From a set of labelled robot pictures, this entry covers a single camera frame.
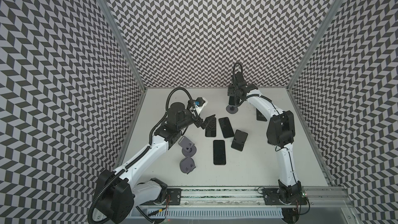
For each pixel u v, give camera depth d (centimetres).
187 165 79
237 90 74
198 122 66
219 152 86
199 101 61
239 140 88
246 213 69
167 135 56
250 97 66
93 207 36
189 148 83
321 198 75
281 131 57
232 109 106
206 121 67
